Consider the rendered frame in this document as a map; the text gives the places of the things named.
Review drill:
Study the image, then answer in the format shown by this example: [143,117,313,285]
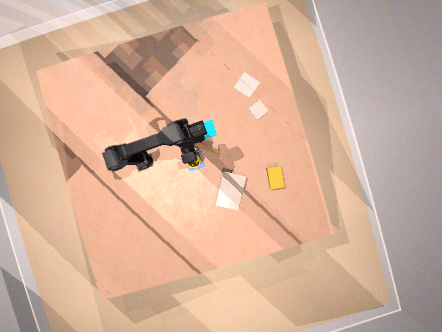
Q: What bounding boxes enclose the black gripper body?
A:
[175,118,197,164]

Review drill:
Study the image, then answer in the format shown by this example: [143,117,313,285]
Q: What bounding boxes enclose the brown flat bar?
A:
[194,143,220,154]

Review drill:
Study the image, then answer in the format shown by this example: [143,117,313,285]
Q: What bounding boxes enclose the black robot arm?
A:
[102,120,208,172]

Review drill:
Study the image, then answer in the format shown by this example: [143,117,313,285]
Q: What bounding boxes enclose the yellow rectangular block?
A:
[266,166,284,189]

